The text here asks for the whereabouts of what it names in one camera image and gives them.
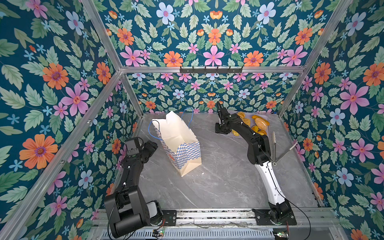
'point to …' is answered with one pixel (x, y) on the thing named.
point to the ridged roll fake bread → (246, 121)
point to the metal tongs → (275, 160)
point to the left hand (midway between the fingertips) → (155, 142)
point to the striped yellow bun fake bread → (262, 132)
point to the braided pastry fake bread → (235, 133)
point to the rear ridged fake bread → (241, 114)
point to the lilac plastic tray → (249, 116)
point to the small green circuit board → (161, 232)
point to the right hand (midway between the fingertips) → (217, 129)
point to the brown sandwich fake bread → (261, 123)
